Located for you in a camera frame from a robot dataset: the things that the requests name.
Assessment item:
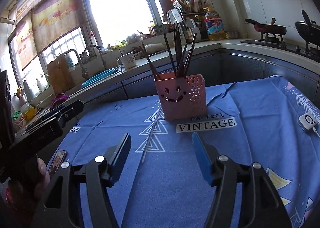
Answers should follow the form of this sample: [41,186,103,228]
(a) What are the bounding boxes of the person's left hand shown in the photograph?
[6,158,50,210]

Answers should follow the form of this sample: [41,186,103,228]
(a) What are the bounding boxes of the yellow cup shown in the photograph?
[23,106,37,121]

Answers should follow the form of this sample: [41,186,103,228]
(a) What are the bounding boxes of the smartphone on table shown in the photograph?
[48,149,67,178]

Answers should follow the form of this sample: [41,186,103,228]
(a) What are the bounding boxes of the magenta cloth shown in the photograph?
[50,93,69,110]

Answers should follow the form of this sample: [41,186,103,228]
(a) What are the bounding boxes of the blue patterned tablecloth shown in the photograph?
[59,76,319,227]

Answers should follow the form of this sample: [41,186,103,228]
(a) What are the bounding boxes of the wooden cutting board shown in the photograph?
[47,55,75,94]

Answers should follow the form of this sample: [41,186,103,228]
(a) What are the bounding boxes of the white square device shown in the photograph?
[298,113,318,132]

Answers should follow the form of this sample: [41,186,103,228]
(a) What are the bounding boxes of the chrome faucet left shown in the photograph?
[56,49,90,81]

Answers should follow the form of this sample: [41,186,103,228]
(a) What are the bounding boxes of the chrome faucet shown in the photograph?
[56,49,90,81]
[84,44,107,70]

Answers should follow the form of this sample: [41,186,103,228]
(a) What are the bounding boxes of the blue wash basin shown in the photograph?
[81,68,118,89]

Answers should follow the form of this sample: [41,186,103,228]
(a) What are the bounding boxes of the chrome faucet right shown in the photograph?
[84,44,107,70]

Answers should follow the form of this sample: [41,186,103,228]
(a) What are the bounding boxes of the pink smiley utensil holder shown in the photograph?
[154,72,207,121]

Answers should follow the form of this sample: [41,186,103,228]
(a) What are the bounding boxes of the white ceramic mug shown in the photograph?
[117,52,137,69]

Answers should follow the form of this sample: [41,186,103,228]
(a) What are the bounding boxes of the patterned roller blind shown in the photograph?
[16,0,87,69]

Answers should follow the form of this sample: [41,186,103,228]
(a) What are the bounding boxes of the dark chopstick far left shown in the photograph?
[140,43,161,81]

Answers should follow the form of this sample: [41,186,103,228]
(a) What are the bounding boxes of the dark chopstick short middle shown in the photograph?
[176,44,188,78]

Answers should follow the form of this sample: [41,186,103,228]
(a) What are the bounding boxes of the black gas stove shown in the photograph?
[241,33,319,57]

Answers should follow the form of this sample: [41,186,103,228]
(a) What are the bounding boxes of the dark chopstick right leaning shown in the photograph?
[183,33,197,78]

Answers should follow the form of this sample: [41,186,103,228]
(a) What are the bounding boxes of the red frying pan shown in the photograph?
[245,17,287,35]

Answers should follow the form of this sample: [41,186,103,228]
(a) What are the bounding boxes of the dark chopstick centre upright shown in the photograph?
[174,28,182,78]

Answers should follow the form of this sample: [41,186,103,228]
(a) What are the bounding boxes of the yellow cooking oil bottle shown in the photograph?
[204,6,225,41]

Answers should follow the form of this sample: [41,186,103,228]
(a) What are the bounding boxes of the black wok with lid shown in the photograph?
[295,10,320,47]

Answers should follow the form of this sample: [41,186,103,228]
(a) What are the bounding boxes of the white jug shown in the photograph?
[186,17,202,43]

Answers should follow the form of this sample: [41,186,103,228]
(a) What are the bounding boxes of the snack bags on rack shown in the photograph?
[171,0,213,13]

